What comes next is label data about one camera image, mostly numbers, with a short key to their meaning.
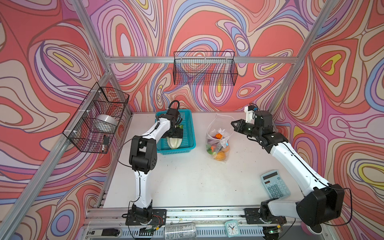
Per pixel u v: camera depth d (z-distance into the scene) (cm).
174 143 93
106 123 70
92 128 73
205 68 96
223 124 84
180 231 65
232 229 69
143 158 55
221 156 89
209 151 88
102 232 66
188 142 102
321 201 39
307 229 67
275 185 82
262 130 58
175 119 82
